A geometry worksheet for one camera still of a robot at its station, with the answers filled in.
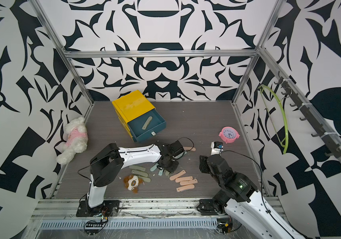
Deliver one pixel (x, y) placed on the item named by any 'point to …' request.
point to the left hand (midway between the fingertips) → (172, 166)
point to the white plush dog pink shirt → (77, 141)
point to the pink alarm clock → (229, 134)
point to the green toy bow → (280, 141)
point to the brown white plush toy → (131, 182)
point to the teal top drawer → (146, 125)
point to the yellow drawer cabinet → (130, 106)
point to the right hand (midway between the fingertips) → (202, 156)
